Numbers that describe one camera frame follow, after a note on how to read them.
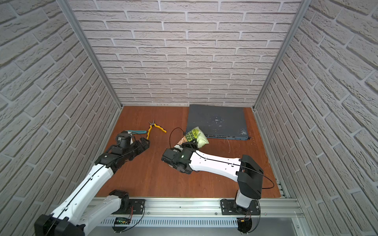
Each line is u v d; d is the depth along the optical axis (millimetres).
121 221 724
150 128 1051
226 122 1051
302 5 690
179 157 588
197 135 756
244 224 706
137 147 708
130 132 744
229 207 724
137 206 742
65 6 696
